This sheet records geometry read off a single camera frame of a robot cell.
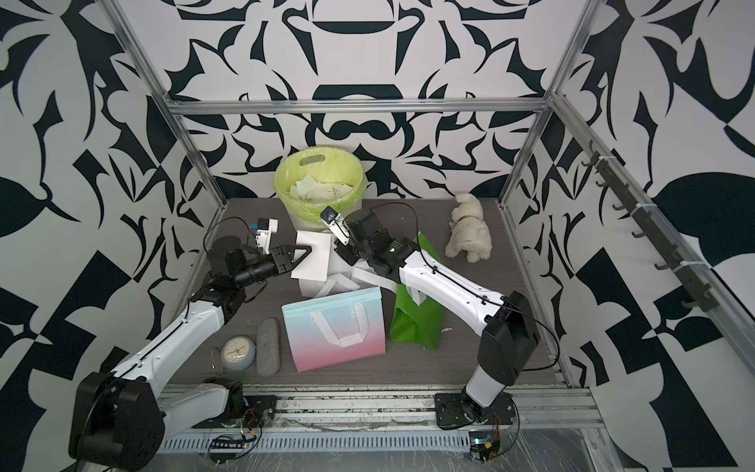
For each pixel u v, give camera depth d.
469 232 0.98
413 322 0.70
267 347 0.81
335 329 0.72
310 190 0.99
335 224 0.65
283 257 0.69
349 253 0.70
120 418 0.40
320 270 0.77
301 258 0.73
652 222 0.55
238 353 0.79
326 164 0.99
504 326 0.42
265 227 0.71
